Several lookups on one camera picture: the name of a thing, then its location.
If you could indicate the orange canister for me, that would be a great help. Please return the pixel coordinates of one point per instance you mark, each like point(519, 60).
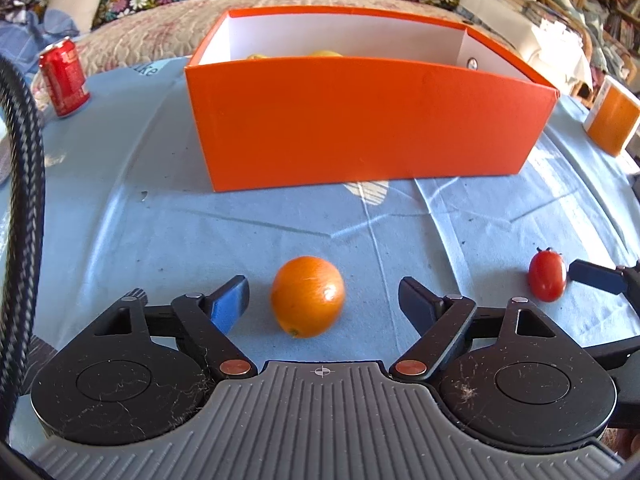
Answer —
point(614, 120)

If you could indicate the blue star print tablecloth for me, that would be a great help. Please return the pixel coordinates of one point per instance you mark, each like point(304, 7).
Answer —
point(150, 220)

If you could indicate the orange cardboard box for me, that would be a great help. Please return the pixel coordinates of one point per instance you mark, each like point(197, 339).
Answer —
point(350, 125)

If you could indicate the small orange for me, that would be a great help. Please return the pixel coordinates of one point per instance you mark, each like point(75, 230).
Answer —
point(307, 296)

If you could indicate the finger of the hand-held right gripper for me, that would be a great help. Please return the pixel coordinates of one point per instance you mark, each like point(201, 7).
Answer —
point(620, 350)
point(595, 276)

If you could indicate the blue crumpled sheet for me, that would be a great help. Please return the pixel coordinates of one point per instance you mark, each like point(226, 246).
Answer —
point(25, 35)

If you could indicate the white covered side table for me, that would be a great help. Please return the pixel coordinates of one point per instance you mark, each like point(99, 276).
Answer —
point(545, 35)

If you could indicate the pile of clothes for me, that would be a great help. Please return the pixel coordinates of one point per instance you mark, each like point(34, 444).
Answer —
point(612, 55)

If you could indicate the wicker chair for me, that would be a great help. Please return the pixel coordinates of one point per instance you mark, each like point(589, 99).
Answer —
point(584, 35)

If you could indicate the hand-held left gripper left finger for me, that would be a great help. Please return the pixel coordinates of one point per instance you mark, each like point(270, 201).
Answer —
point(230, 305)

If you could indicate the red soda can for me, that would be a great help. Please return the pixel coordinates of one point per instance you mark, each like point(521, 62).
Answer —
point(64, 79)

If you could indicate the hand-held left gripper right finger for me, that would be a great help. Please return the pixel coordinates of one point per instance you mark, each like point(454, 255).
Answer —
point(417, 305)

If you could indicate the cherry tomato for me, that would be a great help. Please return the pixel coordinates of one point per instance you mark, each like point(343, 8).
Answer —
point(547, 276)

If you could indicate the sofa with quilted cover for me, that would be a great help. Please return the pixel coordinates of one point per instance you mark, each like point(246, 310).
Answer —
point(165, 15)

